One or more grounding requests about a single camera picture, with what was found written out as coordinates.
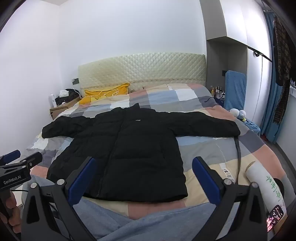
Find person's grey pants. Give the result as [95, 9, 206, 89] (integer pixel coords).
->
[22, 174, 234, 241]

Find white plush toy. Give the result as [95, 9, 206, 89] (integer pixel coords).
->
[229, 108, 247, 121]

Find brown cardboard box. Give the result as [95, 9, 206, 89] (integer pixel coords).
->
[50, 96, 81, 120]

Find black puffer jacket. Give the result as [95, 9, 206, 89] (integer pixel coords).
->
[42, 103, 242, 202]

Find white paper tube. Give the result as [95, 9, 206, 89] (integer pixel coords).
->
[245, 161, 287, 223]

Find row of cosmetic bottles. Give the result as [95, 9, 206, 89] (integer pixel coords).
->
[209, 85, 226, 100]

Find white cord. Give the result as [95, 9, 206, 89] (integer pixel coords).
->
[91, 86, 122, 99]

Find yellow pillow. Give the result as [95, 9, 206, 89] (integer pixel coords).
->
[80, 83, 130, 105]

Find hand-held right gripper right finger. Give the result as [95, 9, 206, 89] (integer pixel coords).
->
[192, 156, 275, 241]

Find brown patterned hanging garment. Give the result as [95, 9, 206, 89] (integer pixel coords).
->
[271, 16, 293, 125]

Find white wardrobe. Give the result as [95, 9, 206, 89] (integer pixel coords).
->
[200, 0, 274, 130]

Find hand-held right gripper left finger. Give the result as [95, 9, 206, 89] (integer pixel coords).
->
[21, 156, 102, 241]

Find blue cloth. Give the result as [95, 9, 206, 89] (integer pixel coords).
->
[242, 118, 261, 138]

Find person's left hand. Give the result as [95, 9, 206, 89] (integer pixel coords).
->
[4, 192, 23, 235]

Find black bag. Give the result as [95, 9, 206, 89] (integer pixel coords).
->
[55, 88, 81, 105]

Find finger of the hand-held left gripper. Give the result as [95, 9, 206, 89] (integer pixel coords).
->
[14, 152, 43, 171]
[0, 150, 22, 163]

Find checkered bed blanket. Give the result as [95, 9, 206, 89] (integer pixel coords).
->
[25, 83, 288, 220]

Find black strap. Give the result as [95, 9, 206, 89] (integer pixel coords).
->
[233, 137, 242, 172]

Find blue folded mat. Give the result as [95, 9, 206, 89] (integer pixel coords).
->
[224, 70, 247, 112]

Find smartphone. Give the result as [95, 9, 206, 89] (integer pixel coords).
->
[266, 205, 285, 232]

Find blue curtain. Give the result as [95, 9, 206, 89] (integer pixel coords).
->
[259, 11, 282, 143]

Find cream quilted headboard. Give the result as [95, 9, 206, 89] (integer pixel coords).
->
[78, 53, 207, 93]

